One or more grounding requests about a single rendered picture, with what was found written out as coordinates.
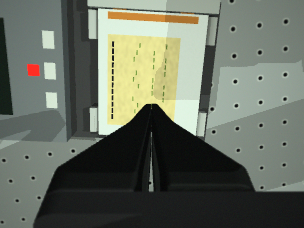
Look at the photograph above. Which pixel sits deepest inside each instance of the white gel cassette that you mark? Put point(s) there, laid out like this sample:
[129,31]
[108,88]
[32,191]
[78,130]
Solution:
[149,57]

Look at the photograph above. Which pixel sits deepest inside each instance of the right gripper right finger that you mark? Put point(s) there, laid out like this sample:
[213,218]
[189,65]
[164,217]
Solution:
[189,164]

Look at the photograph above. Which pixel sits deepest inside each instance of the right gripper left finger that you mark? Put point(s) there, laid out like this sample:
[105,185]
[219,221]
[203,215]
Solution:
[115,161]

